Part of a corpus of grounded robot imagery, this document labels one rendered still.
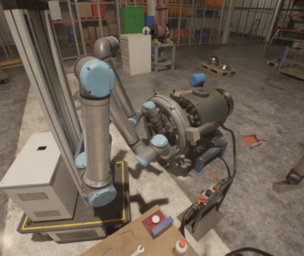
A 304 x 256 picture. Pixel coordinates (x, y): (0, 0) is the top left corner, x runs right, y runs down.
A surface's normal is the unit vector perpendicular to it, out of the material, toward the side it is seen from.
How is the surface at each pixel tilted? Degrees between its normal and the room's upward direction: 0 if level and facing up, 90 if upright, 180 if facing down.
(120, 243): 0
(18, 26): 90
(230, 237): 0
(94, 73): 83
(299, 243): 0
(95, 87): 83
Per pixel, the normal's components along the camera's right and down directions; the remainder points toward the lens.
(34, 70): 0.14, 0.58
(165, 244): 0.00, -0.81
